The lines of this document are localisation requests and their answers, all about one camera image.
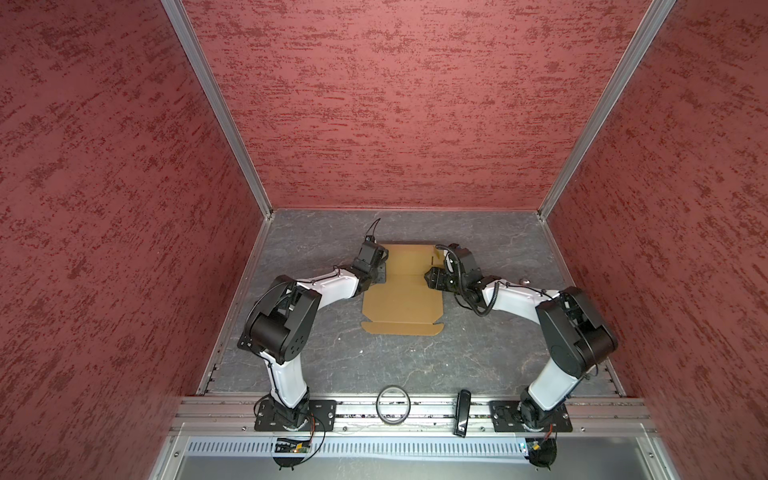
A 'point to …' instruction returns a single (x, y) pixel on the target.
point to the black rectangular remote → (462, 413)
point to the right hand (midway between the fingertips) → (431, 281)
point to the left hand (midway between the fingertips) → (376, 272)
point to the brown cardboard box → (404, 304)
